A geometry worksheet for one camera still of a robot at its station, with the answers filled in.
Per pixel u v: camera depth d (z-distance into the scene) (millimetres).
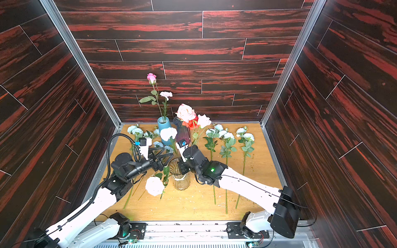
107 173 617
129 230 720
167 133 655
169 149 692
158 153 729
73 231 416
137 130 1085
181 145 624
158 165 612
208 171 533
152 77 846
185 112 663
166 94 888
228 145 1040
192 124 724
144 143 621
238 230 735
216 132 1109
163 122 933
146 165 628
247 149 1010
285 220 385
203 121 662
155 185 479
